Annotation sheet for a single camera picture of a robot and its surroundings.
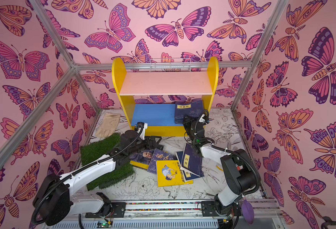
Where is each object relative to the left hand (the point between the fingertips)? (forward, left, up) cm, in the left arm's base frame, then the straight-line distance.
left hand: (158, 136), depth 78 cm
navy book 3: (-16, -16, -17) cm, 28 cm away
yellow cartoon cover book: (-14, -6, -17) cm, 23 cm away
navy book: (+21, -18, 0) cm, 28 cm away
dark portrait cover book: (-6, +11, -16) cm, 21 cm away
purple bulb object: (-33, -46, -19) cm, 59 cm away
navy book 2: (-6, -20, -20) cm, 28 cm away
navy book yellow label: (+14, -12, 0) cm, 18 cm away
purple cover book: (-4, +1, -15) cm, 15 cm away
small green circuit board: (-38, +27, -23) cm, 52 cm away
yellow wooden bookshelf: (+46, +11, -11) cm, 49 cm away
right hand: (+15, -14, +3) cm, 21 cm away
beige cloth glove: (+24, +42, -21) cm, 53 cm away
